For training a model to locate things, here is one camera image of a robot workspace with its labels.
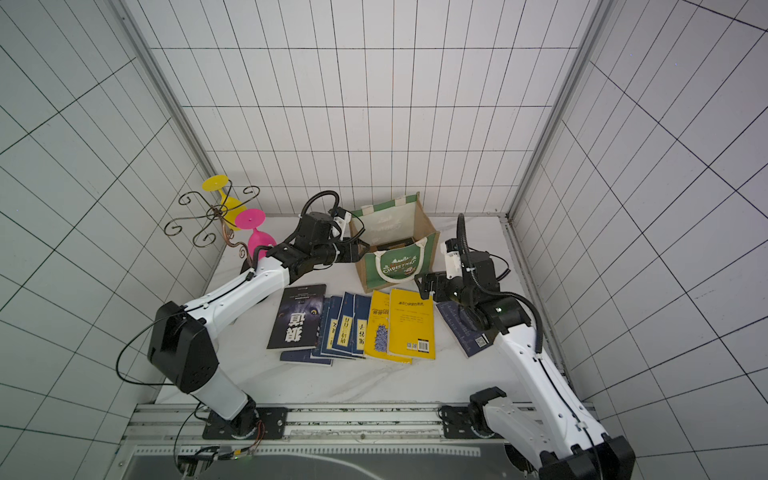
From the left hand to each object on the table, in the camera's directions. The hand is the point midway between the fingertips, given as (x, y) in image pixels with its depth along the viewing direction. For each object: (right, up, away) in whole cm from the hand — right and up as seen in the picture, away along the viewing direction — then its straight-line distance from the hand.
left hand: (361, 252), depth 83 cm
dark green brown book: (+11, +2, +23) cm, 25 cm away
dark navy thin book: (+32, -27, +3) cm, 42 cm away
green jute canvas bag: (+9, +10, +15) cm, 20 cm away
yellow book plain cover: (+15, -23, +6) cm, 28 cm away
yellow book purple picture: (+4, -23, +3) cm, 24 cm away
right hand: (+20, -4, -6) cm, 21 cm away
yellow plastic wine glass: (-35, +13, -3) cm, 38 cm away
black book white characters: (-19, -20, +5) cm, 28 cm away
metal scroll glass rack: (-38, +10, -5) cm, 40 cm away
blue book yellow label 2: (-9, -19, +5) cm, 22 cm away
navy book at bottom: (-16, -29, -1) cm, 33 cm away
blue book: (0, -17, +9) cm, 19 cm away
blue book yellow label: (-5, -25, 0) cm, 26 cm away
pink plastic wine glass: (-28, +9, -8) cm, 30 cm away
